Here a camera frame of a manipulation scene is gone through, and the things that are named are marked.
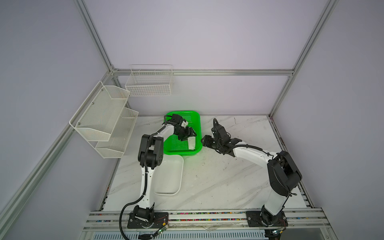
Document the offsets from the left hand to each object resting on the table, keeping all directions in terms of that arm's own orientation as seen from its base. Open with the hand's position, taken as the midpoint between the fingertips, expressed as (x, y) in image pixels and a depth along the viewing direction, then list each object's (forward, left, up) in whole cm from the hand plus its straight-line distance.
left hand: (192, 136), depth 103 cm
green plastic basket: (-8, +12, -1) cm, 14 cm away
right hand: (-10, -6, +9) cm, 15 cm away
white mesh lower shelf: (-20, +40, +16) cm, 48 cm away
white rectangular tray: (-27, +14, -4) cm, 31 cm away
